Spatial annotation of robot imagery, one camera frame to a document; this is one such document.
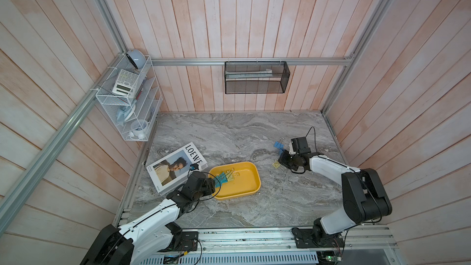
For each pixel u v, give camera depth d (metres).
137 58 0.82
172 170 0.90
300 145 0.75
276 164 0.94
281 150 0.99
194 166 0.78
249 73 0.88
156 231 0.51
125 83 0.76
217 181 0.88
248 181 0.90
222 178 0.88
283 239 0.75
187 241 0.73
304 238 0.73
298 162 0.70
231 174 0.90
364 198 0.45
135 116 0.77
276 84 1.07
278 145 1.03
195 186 0.66
